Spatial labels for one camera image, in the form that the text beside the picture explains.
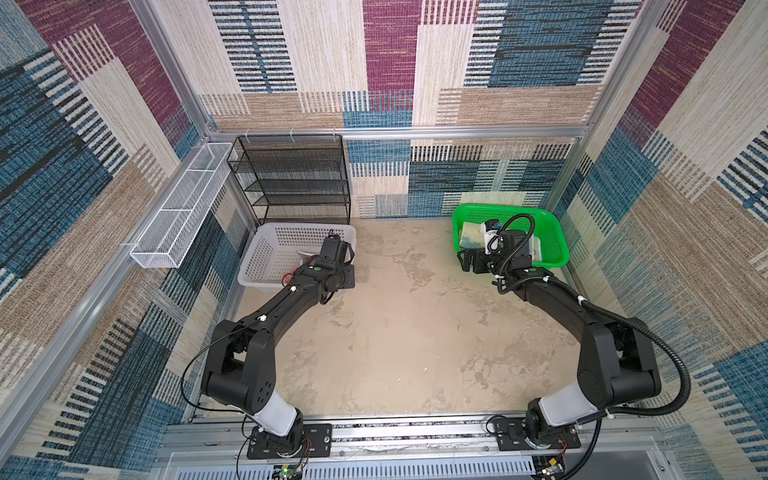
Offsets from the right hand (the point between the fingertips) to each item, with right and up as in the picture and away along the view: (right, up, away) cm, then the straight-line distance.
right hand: (472, 255), depth 91 cm
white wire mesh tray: (-77, +3, -21) cm, 80 cm away
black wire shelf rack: (-59, +27, +18) cm, 67 cm away
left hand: (-38, -5, 0) cm, 38 cm away
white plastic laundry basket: (-66, +2, +18) cm, 68 cm away
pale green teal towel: (+4, +7, +15) cm, 17 cm away
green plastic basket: (+30, +12, +21) cm, 38 cm away
